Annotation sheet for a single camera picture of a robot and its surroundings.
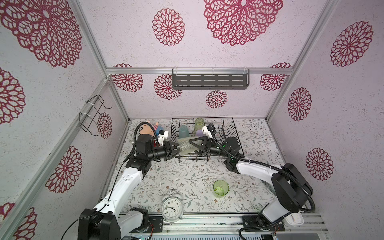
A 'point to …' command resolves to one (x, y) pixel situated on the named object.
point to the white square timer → (293, 219)
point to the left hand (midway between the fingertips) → (183, 149)
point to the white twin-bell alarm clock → (172, 207)
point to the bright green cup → (220, 188)
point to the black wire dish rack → (220, 128)
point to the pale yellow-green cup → (186, 148)
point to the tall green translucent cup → (199, 123)
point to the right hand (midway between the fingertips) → (190, 144)
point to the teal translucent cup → (183, 132)
